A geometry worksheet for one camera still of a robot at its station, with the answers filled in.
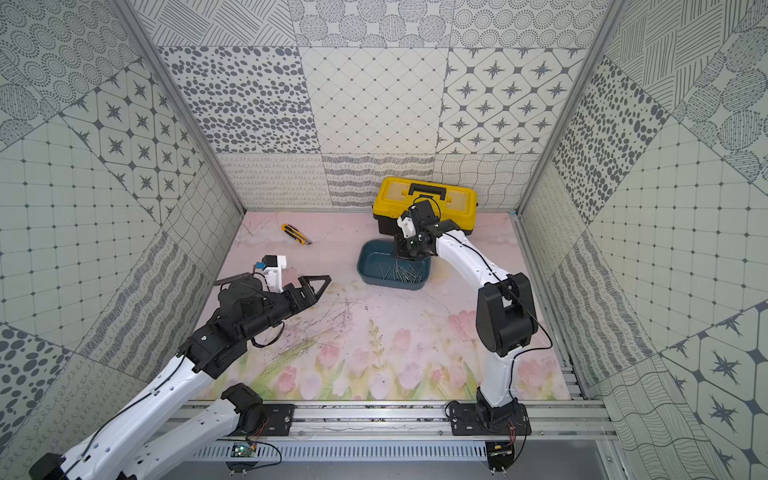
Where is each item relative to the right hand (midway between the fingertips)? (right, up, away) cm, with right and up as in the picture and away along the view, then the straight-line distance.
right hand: (395, 257), depth 89 cm
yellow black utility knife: (-38, +7, +22) cm, 45 cm away
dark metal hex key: (-56, -8, +12) cm, 58 cm away
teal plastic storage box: (-6, -5, +15) cm, 17 cm away
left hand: (-18, -4, -20) cm, 27 cm away
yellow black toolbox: (0, +21, +14) cm, 25 cm away
